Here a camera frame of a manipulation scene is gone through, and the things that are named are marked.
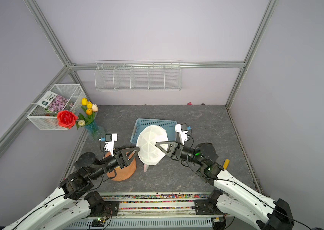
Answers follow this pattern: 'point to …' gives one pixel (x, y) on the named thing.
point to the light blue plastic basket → (141, 124)
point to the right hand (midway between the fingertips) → (156, 146)
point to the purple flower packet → (53, 102)
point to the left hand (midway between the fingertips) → (138, 149)
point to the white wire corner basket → (38, 119)
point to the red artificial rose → (66, 119)
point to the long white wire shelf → (138, 75)
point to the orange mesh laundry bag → (118, 174)
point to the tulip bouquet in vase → (86, 118)
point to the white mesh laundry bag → (150, 153)
